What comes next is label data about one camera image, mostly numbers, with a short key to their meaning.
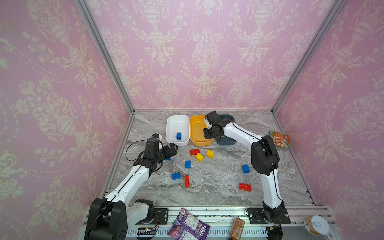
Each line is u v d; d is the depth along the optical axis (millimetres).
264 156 546
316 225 673
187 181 847
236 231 670
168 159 937
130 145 1029
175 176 858
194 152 960
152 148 648
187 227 694
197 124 1102
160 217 744
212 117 777
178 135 1029
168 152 760
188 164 923
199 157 934
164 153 759
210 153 950
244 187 816
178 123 1128
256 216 731
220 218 743
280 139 1025
